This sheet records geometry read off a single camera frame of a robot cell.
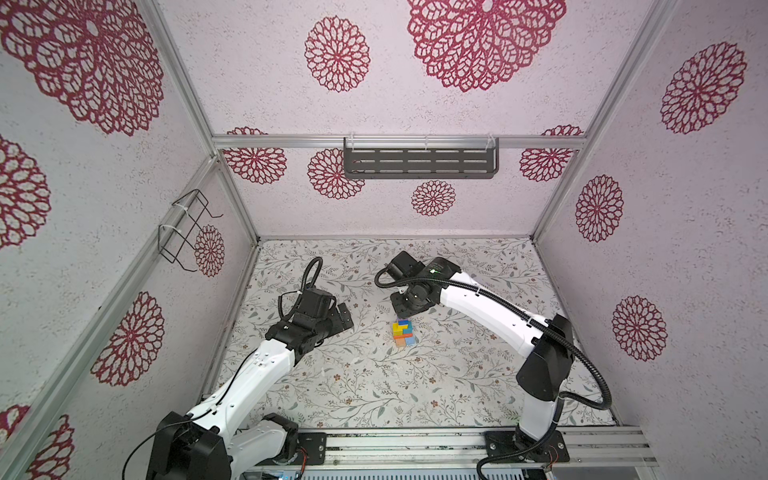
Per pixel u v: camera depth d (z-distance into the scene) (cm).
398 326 88
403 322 87
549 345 44
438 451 75
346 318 75
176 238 75
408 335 92
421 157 94
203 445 39
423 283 56
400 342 91
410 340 92
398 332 90
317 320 63
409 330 91
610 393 86
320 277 109
